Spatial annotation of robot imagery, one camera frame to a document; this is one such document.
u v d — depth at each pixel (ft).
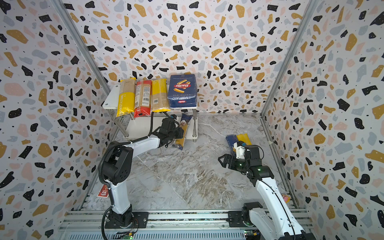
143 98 2.52
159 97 2.57
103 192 2.67
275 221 1.38
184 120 3.30
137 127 3.41
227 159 2.30
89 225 2.40
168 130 2.52
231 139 3.40
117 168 1.67
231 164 2.26
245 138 3.49
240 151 2.40
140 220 2.41
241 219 2.40
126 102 2.51
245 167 2.17
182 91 2.50
